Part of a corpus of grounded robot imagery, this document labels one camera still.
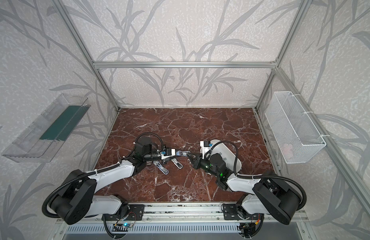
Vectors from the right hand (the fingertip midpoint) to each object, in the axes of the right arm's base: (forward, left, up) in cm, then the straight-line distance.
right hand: (188, 150), depth 80 cm
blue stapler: (-4, +17, -14) cm, 22 cm away
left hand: (+1, +4, +2) cm, 5 cm away
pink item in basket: (-4, -50, +6) cm, 50 cm away
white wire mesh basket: (-6, -46, +20) cm, 51 cm away
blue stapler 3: (-1, +2, -1) cm, 3 cm away
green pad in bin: (+2, +52, +22) cm, 57 cm away
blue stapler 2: (-2, +7, -13) cm, 15 cm away
